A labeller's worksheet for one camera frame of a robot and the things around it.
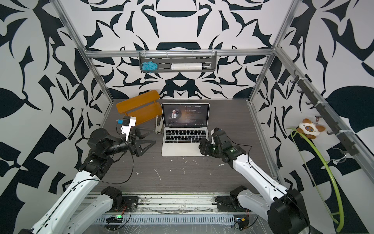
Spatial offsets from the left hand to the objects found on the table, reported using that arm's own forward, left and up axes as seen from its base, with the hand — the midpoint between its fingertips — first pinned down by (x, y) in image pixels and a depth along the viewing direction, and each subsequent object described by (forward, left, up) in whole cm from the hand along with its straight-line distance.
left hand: (151, 133), depth 63 cm
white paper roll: (+45, -17, +3) cm, 48 cm away
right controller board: (-30, -41, -34) cm, 61 cm away
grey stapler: (+26, +3, -30) cm, 40 cm away
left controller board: (-27, +20, -36) cm, 49 cm away
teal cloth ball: (+48, +6, +2) cm, 48 cm away
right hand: (+4, -23, -21) cm, 31 cm away
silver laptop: (+25, -15, -31) cm, 42 cm away
